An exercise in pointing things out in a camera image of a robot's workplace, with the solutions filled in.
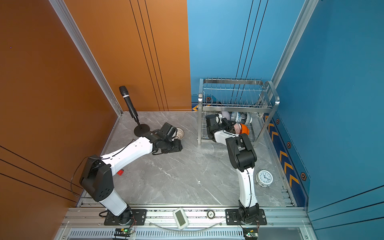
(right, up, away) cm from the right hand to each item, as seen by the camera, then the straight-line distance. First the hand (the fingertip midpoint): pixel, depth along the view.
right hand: (238, 122), depth 96 cm
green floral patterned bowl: (0, -3, -2) cm, 4 cm away
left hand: (-36, -14, -8) cm, 40 cm away
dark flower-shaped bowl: (+10, +3, +7) cm, 12 cm away
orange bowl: (+4, -4, -1) cm, 6 cm away
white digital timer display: (-34, -46, -24) cm, 63 cm away
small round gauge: (-20, -44, -26) cm, 55 cm away
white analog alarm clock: (+11, -32, -13) cm, 36 cm away
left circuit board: (-60, -53, -25) cm, 84 cm away
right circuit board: (-1, -53, -25) cm, 59 cm away
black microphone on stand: (-67, -4, +12) cm, 68 cm away
